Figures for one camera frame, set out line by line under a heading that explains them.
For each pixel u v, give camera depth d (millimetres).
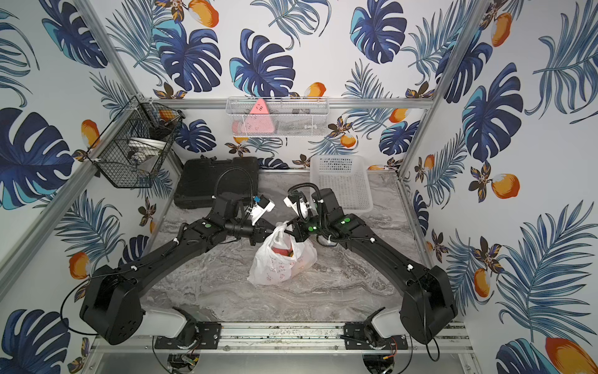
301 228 673
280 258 703
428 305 408
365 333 664
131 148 801
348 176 1176
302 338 759
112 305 413
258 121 901
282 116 1004
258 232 677
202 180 1162
